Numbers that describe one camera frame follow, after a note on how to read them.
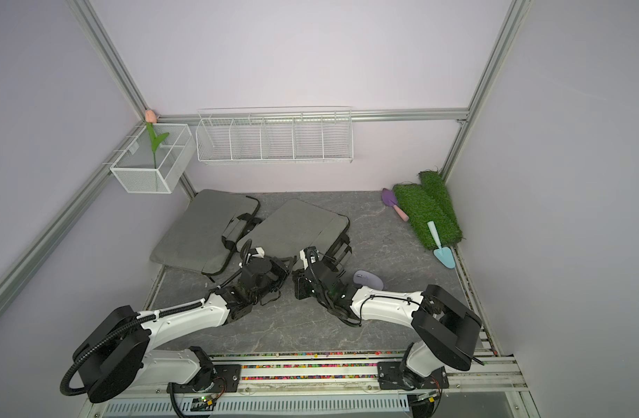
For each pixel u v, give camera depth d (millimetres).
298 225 991
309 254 738
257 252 773
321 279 613
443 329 434
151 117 891
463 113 951
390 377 730
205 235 1024
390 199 1194
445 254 1010
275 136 981
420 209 1110
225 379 735
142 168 849
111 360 416
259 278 641
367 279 910
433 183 1157
